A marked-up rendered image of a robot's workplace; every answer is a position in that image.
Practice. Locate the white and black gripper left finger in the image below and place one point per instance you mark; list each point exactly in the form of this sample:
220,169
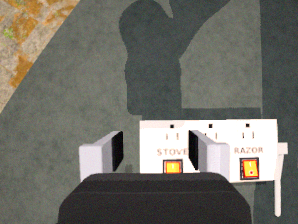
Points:
103,156

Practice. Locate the white power strip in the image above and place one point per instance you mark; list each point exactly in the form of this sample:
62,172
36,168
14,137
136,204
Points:
254,148

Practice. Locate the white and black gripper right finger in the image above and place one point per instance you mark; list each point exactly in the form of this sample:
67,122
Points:
206,155

